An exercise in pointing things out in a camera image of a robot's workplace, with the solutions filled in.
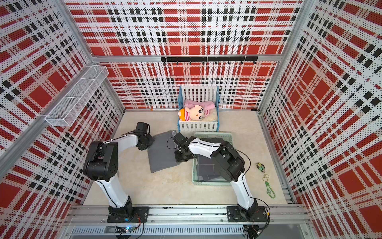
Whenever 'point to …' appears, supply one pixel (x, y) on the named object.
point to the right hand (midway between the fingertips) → (181, 159)
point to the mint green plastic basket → (227, 136)
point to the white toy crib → (211, 121)
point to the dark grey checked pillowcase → (206, 169)
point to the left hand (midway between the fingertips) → (153, 141)
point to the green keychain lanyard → (261, 167)
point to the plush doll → (195, 113)
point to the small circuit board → (127, 229)
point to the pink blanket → (206, 105)
